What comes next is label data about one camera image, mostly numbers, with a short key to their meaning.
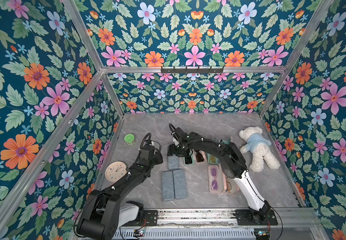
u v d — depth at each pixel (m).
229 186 0.84
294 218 0.75
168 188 0.80
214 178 0.84
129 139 0.99
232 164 0.58
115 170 0.88
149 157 0.68
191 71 0.93
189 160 0.95
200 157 0.94
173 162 0.89
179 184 0.82
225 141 1.02
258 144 0.91
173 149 0.86
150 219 0.73
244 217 0.72
